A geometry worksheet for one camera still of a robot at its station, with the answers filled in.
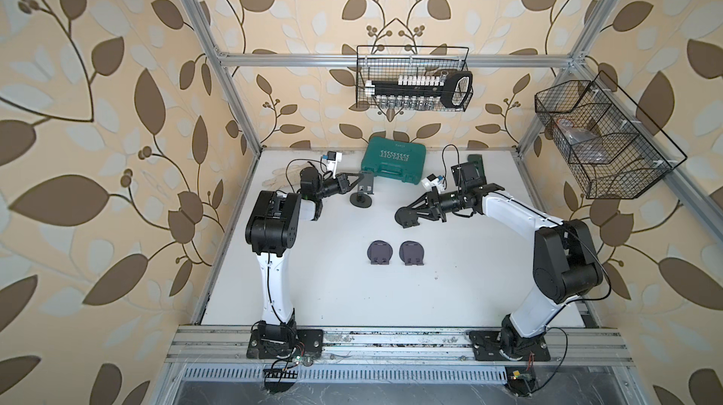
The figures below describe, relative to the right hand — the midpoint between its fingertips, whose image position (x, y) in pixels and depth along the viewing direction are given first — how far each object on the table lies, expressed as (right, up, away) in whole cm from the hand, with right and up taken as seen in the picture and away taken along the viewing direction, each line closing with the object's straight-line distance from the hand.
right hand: (409, 211), depth 83 cm
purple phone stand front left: (-9, -15, +8) cm, 19 cm away
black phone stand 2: (-1, -2, 0) cm, 2 cm away
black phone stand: (-15, +2, +18) cm, 23 cm away
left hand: (-16, +11, +11) cm, 22 cm away
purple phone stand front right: (+2, -15, +8) cm, 17 cm away
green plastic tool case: (-6, +18, +28) cm, 34 cm away
